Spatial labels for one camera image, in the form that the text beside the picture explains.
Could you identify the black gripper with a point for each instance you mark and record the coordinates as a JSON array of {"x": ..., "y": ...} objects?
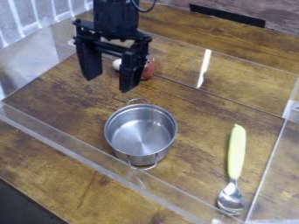
[{"x": 112, "y": 33}]

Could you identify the red and white toy mushroom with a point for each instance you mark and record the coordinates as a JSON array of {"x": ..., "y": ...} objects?
[{"x": 148, "y": 68}]

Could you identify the black strip on table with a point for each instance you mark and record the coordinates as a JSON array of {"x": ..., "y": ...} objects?
[{"x": 227, "y": 15}]

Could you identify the clear acrylic triangle bracket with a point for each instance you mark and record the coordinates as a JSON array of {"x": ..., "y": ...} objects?
[{"x": 71, "y": 42}]

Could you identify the silver pot with handles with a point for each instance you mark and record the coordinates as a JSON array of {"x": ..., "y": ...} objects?
[{"x": 140, "y": 131}]

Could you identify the clear acrylic enclosure wall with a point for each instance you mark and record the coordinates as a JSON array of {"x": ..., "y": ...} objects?
[{"x": 190, "y": 207}]

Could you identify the spoon with yellow-green handle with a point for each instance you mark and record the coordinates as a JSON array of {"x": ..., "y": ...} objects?
[{"x": 230, "y": 199}]

